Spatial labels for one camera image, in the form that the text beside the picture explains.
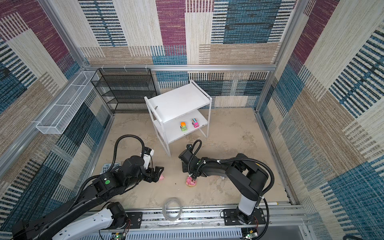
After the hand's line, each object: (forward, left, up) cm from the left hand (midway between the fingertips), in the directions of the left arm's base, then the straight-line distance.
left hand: (157, 165), depth 74 cm
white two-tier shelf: (+20, -11, +17) cm, 28 cm away
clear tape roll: (-13, -6, -12) cm, 19 cm away
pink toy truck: (+25, -19, +2) cm, 31 cm away
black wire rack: (+57, +31, +3) cm, 64 cm away
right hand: (+7, -15, -16) cm, 23 cm away
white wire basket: (+18, +46, +17) cm, 53 cm away
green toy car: (+22, -12, +2) cm, 25 cm away
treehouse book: (+6, +33, -15) cm, 37 cm away
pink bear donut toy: (-4, -16, -14) cm, 21 cm away
